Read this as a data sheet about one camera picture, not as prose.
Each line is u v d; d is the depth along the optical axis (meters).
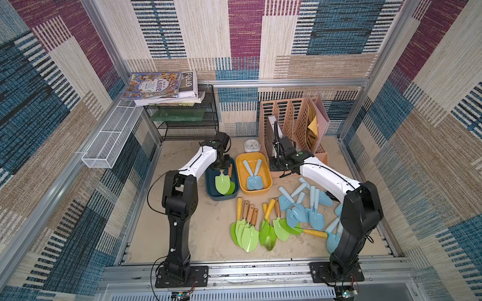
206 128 1.18
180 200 0.55
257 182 0.99
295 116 1.12
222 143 0.81
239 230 0.84
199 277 0.73
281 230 0.84
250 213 0.87
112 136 0.97
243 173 1.03
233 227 0.84
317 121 0.91
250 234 0.81
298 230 0.84
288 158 0.66
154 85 0.81
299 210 0.89
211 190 0.96
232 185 0.97
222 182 0.96
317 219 0.87
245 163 1.05
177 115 0.99
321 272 0.74
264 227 0.82
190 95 0.81
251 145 1.15
